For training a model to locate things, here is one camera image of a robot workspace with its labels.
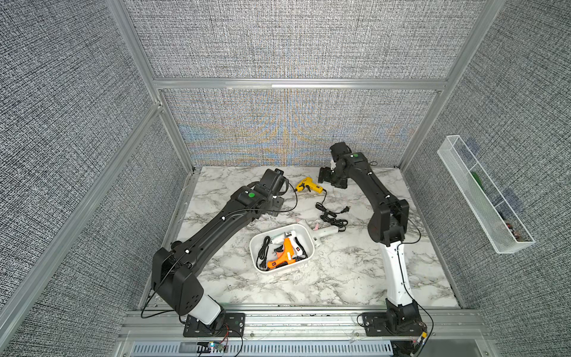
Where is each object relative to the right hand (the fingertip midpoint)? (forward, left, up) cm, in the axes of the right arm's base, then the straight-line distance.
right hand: (327, 175), depth 99 cm
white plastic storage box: (-23, +12, -10) cm, 28 cm away
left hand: (-19, +23, +9) cm, 31 cm away
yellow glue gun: (+4, +6, -11) cm, 13 cm away
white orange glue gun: (-33, +14, -9) cm, 37 cm away
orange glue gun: (-34, +18, -7) cm, 39 cm away
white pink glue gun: (-28, +15, -8) cm, 33 cm away
